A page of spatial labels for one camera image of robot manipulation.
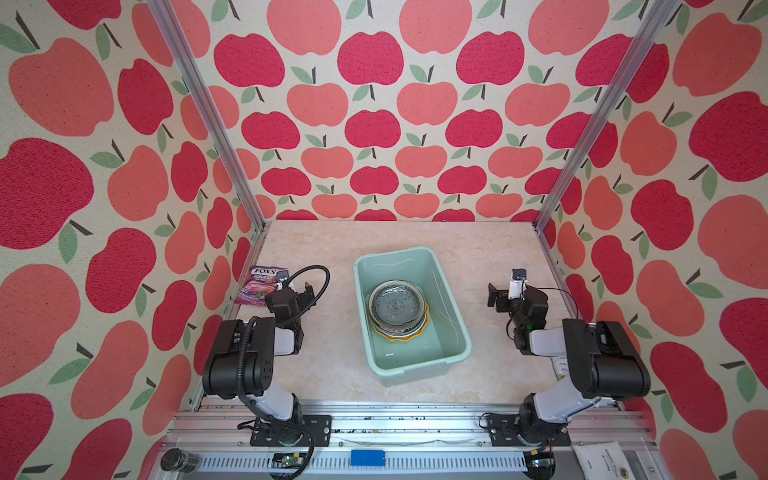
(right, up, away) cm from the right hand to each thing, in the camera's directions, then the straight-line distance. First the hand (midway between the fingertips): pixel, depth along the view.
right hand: (514, 284), depth 94 cm
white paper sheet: (+10, -39, -25) cm, 47 cm away
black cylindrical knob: (-87, -34, -31) cm, 98 cm away
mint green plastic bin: (-28, -21, -6) cm, 36 cm away
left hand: (-70, -1, +1) cm, 70 cm away
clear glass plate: (-38, -8, -1) cm, 38 cm away
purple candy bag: (-85, 0, +7) cm, 85 cm away
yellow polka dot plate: (-36, -16, -6) cm, 40 cm away
